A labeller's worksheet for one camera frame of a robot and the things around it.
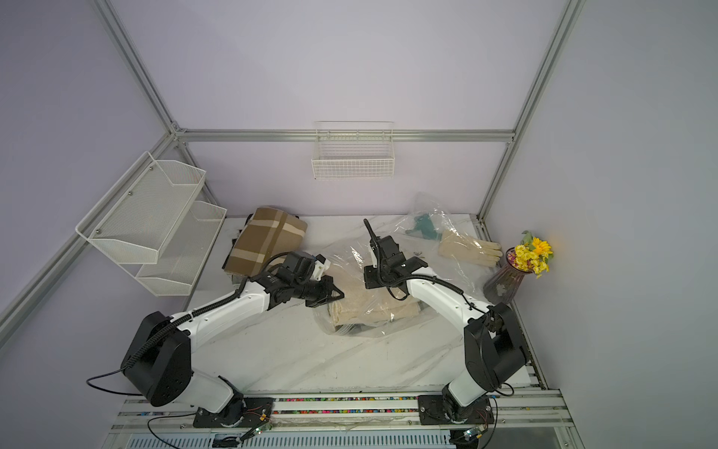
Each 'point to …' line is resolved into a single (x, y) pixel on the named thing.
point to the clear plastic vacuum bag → (345, 261)
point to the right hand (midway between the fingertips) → (373, 279)
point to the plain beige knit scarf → (361, 305)
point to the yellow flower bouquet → (533, 254)
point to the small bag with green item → (426, 218)
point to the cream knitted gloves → (456, 245)
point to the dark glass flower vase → (504, 285)
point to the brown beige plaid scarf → (266, 233)
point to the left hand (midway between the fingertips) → (342, 297)
